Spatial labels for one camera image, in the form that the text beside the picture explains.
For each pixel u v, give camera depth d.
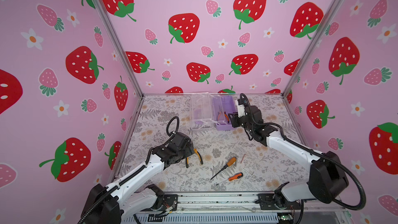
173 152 0.61
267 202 0.73
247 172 0.84
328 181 0.42
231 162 0.86
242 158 0.88
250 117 0.63
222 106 1.03
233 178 0.81
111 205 0.39
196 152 0.90
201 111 1.10
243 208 0.73
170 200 0.75
